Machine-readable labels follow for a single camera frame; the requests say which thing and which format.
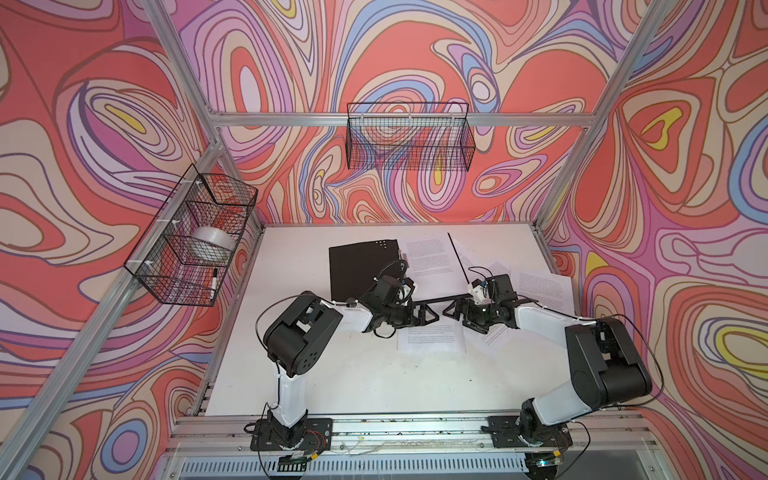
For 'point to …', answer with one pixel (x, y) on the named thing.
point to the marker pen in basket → (214, 281)
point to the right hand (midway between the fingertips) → (456, 324)
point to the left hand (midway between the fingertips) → (430, 323)
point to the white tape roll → (212, 245)
